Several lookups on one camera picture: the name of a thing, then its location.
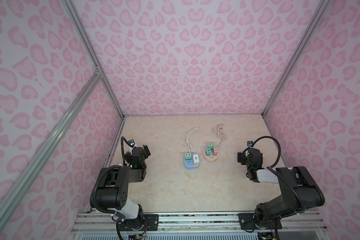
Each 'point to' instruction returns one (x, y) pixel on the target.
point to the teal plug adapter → (208, 151)
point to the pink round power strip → (211, 158)
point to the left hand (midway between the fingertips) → (140, 145)
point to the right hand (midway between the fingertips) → (248, 150)
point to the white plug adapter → (196, 160)
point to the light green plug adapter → (188, 156)
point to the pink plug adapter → (215, 150)
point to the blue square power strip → (189, 164)
